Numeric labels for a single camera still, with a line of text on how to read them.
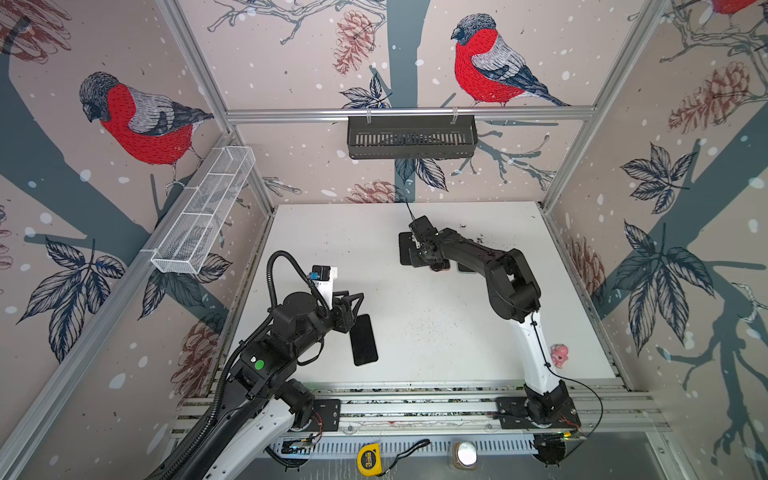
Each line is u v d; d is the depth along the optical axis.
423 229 0.85
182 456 0.41
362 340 0.85
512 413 0.73
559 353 0.81
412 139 1.05
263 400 0.46
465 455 0.60
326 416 0.73
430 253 0.79
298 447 0.72
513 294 0.59
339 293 0.69
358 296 0.67
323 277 0.59
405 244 1.10
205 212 0.78
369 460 0.66
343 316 0.59
